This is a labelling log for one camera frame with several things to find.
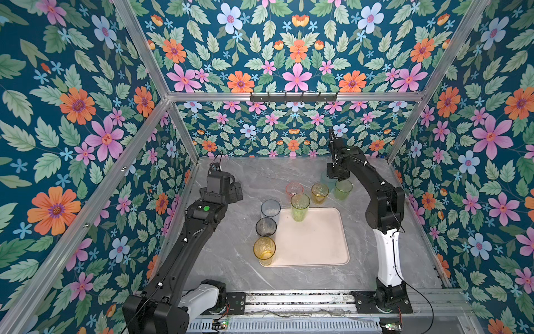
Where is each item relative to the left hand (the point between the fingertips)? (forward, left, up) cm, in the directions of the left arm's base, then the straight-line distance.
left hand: (228, 182), depth 76 cm
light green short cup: (+9, -51, -23) cm, 57 cm away
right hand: (+14, -47, -16) cm, 52 cm away
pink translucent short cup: (+13, -27, -24) cm, 39 cm away
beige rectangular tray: (-14, -36, -27) cm, 48 cm away
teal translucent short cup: (+10, -44, -17) cm, 48 cm away
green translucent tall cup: (0, -28, -18) cm, 33 cm away
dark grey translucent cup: (-9, -13, -20) cm, 25 cm away
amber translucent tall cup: (-17, -12, -24) cm, 32 cm away
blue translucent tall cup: (-2, -15, -18) cm, 24 cm away
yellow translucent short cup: (+9, -39, -24) cm, 47 cm away
